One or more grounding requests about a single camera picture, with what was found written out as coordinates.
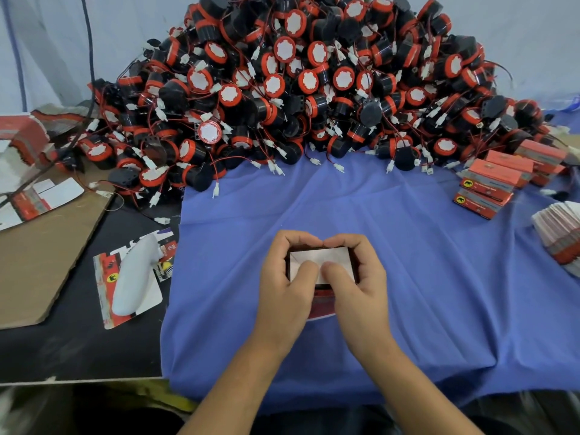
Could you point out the person's right forearm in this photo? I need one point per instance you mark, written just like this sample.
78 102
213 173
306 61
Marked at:
417 398

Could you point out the person's left hand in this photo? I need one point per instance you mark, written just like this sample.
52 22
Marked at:
285 303

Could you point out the brown cardboard piece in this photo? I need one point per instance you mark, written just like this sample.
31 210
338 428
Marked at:
41 258

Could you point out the person's right hand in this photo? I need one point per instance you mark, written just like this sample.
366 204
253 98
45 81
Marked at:
362 308

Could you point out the person's left forearm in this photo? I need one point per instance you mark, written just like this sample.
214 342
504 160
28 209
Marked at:
231 394

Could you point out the blue table cloth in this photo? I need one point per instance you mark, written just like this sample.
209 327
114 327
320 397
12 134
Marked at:
471 303

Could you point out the pile of black red buzzers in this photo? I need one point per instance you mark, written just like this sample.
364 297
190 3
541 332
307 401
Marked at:
308 86

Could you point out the stack of box blanks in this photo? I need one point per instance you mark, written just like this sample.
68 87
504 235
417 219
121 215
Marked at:
560 235

